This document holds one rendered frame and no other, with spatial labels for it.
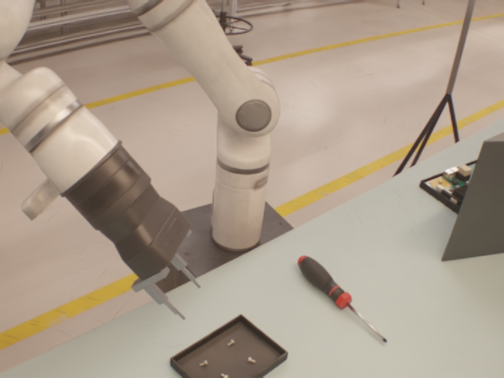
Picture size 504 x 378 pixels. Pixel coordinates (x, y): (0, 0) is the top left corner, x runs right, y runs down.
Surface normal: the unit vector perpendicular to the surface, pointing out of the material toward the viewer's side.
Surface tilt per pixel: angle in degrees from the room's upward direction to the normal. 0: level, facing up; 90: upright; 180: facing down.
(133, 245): 76
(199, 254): 0
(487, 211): 90
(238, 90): 83
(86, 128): 40
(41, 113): 63
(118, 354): 0
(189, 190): 0
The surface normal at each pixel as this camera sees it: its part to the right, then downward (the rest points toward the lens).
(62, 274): 0.08, -0.83
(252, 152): 0.14, -0.61
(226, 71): 0.20, 0.44
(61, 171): -0.19, 0.48
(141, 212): 0.82, -0.32
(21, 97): 0.14, 0.13
